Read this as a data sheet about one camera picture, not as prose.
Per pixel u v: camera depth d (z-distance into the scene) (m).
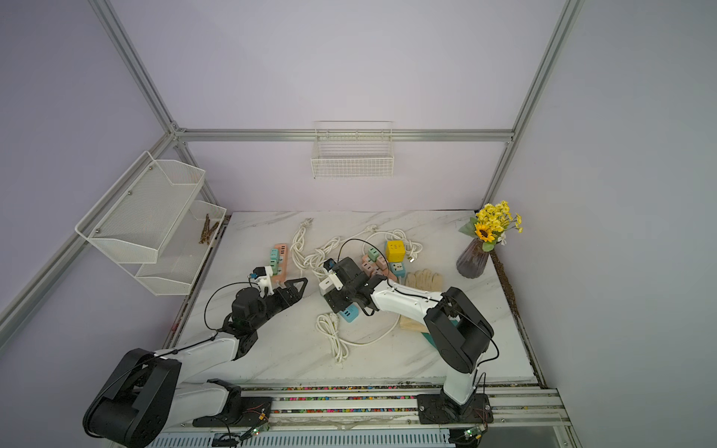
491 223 0.82
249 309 0.67
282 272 1.00
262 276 0.79
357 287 0.67
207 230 0.98
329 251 1.04
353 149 0.96
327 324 0.88
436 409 0.73
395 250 0.98
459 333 0.47
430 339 0.86
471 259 0.96
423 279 0.99
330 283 0.90
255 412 0.73
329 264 0.80
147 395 0.42
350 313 0.90
